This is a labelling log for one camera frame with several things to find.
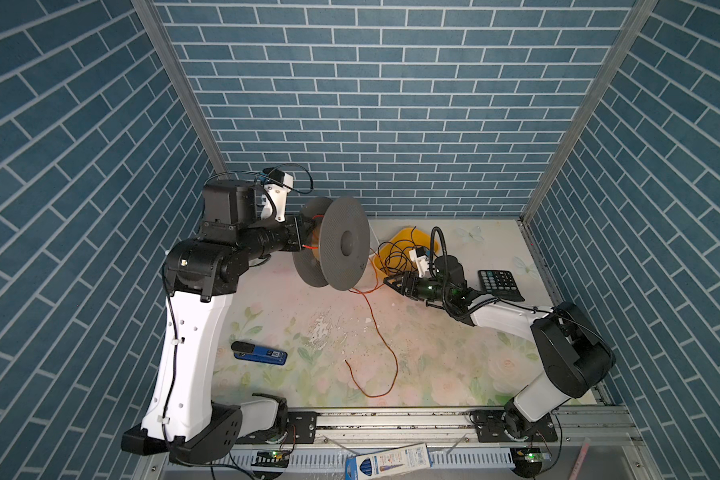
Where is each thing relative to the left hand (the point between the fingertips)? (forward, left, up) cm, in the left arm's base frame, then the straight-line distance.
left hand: (316, 222), depth 60 cm
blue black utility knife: (-11, +23, -41) cm, 48 cm away
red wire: (-6, -15, -43) cm, 46 cm away
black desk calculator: (+11, -56, -41) cm, 70 cm away
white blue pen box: (-37, -15, -42) cm, 58 cm away
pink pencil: (-38, -60, -42) cm, 82 cm away
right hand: (+4, -16, -28) cm, 32 cm away
